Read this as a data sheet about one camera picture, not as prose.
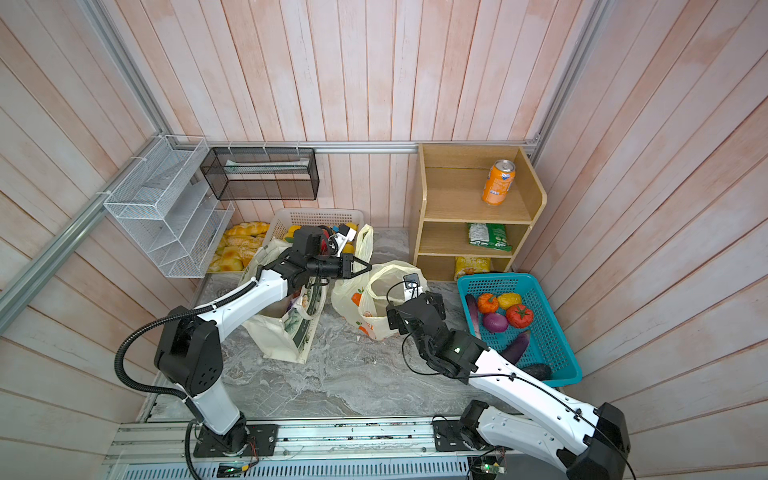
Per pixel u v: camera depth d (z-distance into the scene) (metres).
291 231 1.16
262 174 1.05
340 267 0.73
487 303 0.93
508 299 0.95
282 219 1.14
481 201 0.85
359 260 0.79
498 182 0.76
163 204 0.69
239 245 1.08
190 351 0.46
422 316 0.52
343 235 0.76
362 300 0.80
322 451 0.73
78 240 0.62
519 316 0.90
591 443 0.39
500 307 0.95
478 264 1.04
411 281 0.62
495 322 0.89
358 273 0.78
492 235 0.91
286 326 0.71
